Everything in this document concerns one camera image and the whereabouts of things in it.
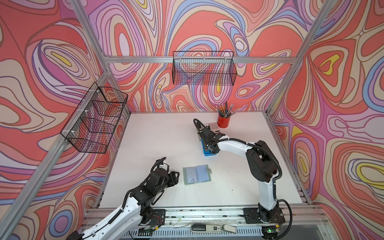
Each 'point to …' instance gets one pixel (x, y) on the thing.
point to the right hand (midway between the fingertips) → (213, 146)
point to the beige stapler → (199, 138)
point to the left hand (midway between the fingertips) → (179, 174)
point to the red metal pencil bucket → (223, 122)
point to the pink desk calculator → (213, 127)
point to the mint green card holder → (197, 174)
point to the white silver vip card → (191, 175)
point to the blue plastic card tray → (207, 153)
